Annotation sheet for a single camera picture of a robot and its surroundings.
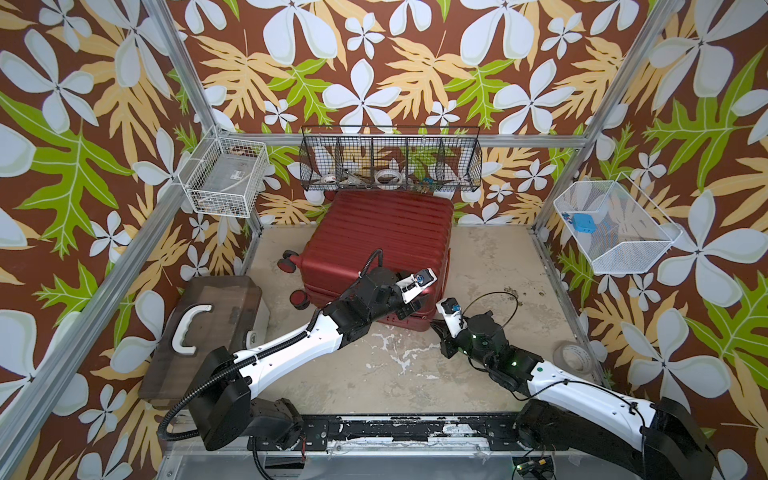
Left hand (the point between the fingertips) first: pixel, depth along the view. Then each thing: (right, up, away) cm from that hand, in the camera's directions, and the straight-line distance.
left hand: (420, 283), depth 77 cm
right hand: (+4, -11, +4) cm, 12 cm away
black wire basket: (-7, +40, +21) cm, 46 cm away
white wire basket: (-56, +31, +9) cm, 65 cm away
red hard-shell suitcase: (-1, +14, +12) cm, 19 cm away
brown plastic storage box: (-52, -7, -3) cm, 53 cm away
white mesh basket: (+56, +15, +5) cm, 58 cm away
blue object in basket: (+50, +17, +9) cm, 53 cm away
